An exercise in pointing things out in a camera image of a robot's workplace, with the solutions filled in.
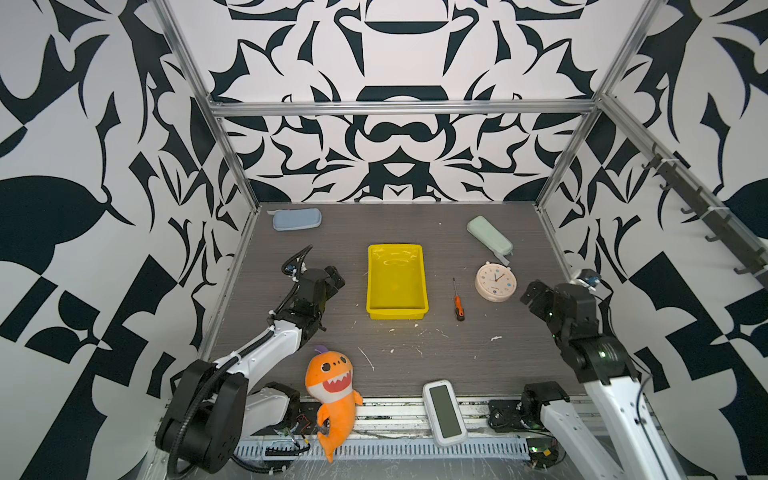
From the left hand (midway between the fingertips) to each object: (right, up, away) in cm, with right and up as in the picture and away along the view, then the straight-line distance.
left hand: (326, 270), depth 87 cm
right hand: (+56, -3, -14) cm, 58 cm away
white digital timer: (+31, -32, -16) cm, 47 cm away
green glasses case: (+55, +10, +21) cm, 59 cm away
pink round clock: (+52, -5, +9) cm, 53 cm away
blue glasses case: (-16, +16, +25) cm, 34 cm away
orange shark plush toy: (+4, -24, -15) cm, 29 cm away
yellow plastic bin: (+20, -5, +7) cm, 22 cm away
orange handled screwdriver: (+39, -13, +3) cm, 41 cm away
